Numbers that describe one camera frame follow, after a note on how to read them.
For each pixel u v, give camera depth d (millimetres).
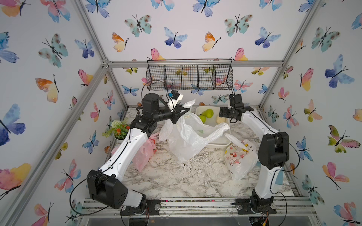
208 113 1084
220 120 1051
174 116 609
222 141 949
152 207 740
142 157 791
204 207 754
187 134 705
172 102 564
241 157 806
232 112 696
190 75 984
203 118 1075
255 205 660
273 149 519
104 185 392
